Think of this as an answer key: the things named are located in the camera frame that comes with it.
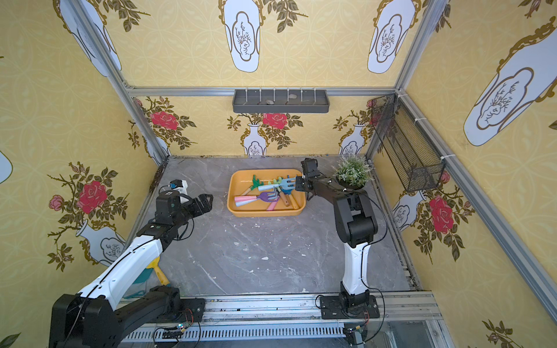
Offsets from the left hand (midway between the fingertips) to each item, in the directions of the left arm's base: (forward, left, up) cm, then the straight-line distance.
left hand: (206, 198), depth 85 cm
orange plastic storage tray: (+20, -10, -14) cm, 26 cm away
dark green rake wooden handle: (+18, -18, -14) cm, 28 cm away
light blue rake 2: (+7, -13, -14) cm, 20 cm away
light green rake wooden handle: (+18, -26, -13) cm, 34 cm away
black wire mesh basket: (+8, -81, +11) cm, 82 cm away
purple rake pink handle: (+8, -22, -13) cm, 26 cm away
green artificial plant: (+10, -59, +5) cm, 60 cm away
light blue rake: (+16, -31, -14) cm, 38 cm away
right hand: (+15, -39, -10) cm, 43 cm away
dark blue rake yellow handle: (+12, -33, -14) cm, 38 cm away
